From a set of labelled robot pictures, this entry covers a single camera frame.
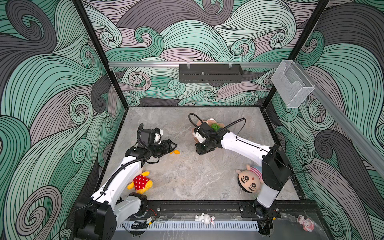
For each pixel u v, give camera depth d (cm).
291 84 79
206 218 68
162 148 70
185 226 76
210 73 96
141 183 77
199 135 71
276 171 45
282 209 74
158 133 67
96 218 38
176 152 95
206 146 71
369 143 53
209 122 106
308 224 66
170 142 73
